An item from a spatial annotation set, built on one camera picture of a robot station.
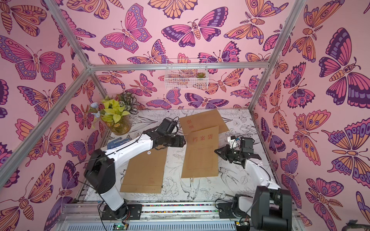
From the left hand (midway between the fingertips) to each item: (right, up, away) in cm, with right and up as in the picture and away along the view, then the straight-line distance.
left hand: (183, 141), depth 86 cm
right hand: (+19, -5, -3) cm, 20 cm away
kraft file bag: (+15, +13, +27) cm, 33 cm away
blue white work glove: (-45, -2, +14) cm, 47 cm away
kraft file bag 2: (+10, -11, +3) cm, 15 cm away
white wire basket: (+2, +44, +9) cm, 45 cm away
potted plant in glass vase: (-42, +17, +2) cm, 45 cm away
